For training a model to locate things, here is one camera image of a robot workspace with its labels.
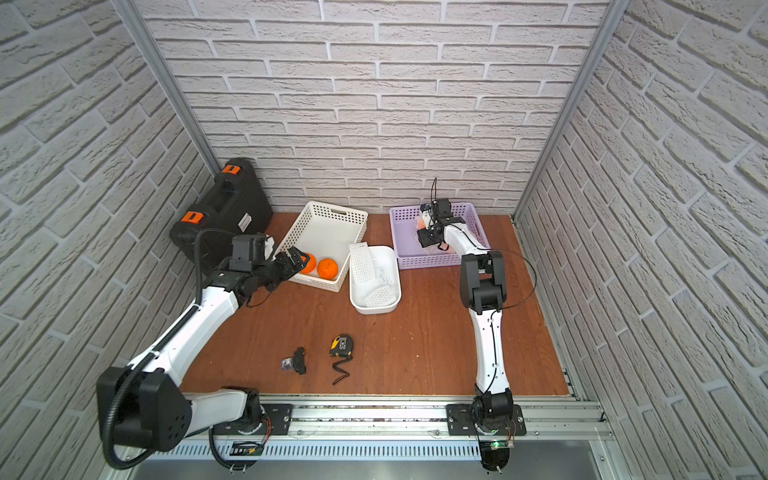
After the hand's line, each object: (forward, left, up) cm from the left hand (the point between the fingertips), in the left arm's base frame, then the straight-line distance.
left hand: (305, 258), depth 83 cm
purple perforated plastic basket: (+17, -32, -18) cm, 41 cm away
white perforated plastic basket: (+29, +1, -21) cm, 36 cm away
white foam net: (+5, -15, -13) cm, 21 cm away
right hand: (+23, -42, -15) cm, 50 cm away
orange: (+5, -3, -13) cm, 15 cm away
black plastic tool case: (+19, +25, +2) cm, 31 cm away
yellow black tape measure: (-19, -10, -16) cm, 27 cm away
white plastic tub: (+10, -23, -17) cm, 30 cm away
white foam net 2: (-5, -22, -12) cm, 26 cm away
